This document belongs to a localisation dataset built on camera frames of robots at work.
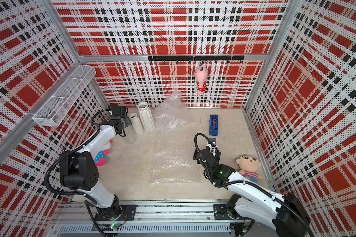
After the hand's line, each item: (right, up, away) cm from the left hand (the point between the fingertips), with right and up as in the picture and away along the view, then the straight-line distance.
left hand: (125, 121), depth 91 cm
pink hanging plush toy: (+48, +29, -1) cm, 56 cm away
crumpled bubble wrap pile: (+27, +15, +28) cm, 41 cm away
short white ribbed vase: (+6, -1, +4) cm, 7 cm away
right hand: (+50, -16, -10) cm, 53 cm away
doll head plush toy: (+74, -26, -11) cm, 79 cm away
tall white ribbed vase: (+12, +3, +3) cm, 13 cm away
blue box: (+58, -3, +13) cm, 60 cm away
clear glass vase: (+3, -10, +1) cm, 11 cm away
